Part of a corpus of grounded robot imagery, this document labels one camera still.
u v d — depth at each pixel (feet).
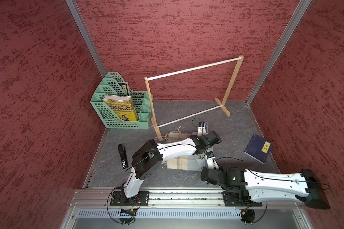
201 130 2.49
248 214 2.31
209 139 2.14
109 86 3.09
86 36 2.67
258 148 3.03
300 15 2.42
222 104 3.76
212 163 2.23
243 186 1.61
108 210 2.27
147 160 1.64
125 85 3.59
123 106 2.88
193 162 2.74
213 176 1.82
